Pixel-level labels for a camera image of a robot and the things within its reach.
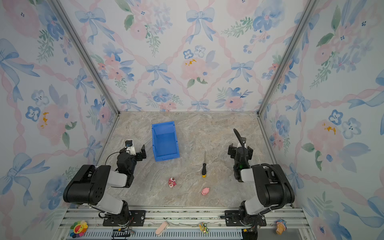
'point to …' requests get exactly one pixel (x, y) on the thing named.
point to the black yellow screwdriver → (204, 171)
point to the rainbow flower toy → (78, 229)
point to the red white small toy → (172, 182)
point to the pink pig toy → (205, 191)
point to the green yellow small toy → (203, 227)
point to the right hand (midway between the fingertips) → (241, 144)
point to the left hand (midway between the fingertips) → (137, 145)
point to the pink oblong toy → (162, 227)
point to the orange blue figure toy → (281, 226)
